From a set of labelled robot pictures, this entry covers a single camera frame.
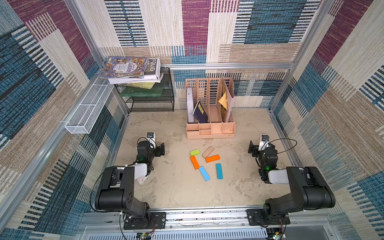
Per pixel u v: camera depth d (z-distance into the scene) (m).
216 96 1.15
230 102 0.87
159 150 0.85
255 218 0.73
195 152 0.97
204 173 0.89
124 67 0.82
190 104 0.99
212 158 0.94
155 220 0.73
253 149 0.83
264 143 0.77
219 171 0.89
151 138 0.80
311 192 0.44
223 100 0.91
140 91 0.97
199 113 1.05
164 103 1.19
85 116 0.73
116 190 0.45
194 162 0.94
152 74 0.79
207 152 0.97
